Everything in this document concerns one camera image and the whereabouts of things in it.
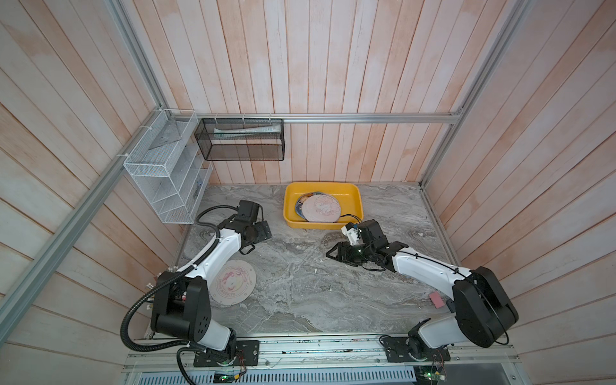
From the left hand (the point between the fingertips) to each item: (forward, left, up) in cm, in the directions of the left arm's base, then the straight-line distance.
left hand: (257, 238), depth 89 cm
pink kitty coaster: (+20, -26, -7) cm, 33 cm away
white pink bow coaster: (-14, +9, -10) cm, 19 cm away
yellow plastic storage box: (+29, -40, -8) cm, 50 cm away
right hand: (-7, -28, -1) cm, 28 cm away
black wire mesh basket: (+42, +10, +15) cm, 46 cm away
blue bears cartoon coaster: (+23, -15, -8) cm, 29 cm away
